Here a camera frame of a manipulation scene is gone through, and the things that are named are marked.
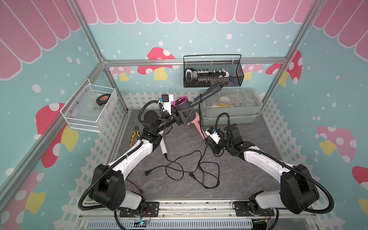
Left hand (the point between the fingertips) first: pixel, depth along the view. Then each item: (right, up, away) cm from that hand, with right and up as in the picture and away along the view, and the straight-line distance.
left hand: (191, 108), depth 68 cm
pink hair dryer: (+1, -5, 0) cm, 5 cm away
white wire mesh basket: (-52, +1, +6) cm, 52 cm away
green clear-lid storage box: (+38, +7, +34) cm, 52 cm away
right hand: (+10, -18, +16) cm, 26 cm away
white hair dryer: (-19, -22, +28) cm, 41 cm away
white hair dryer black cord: (-26, -37, +17) cm, 48 cm away
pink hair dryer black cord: (+6, -32, +22) cm, 39 cm away
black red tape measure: (-49, +6, +10) cm, 50 cm away
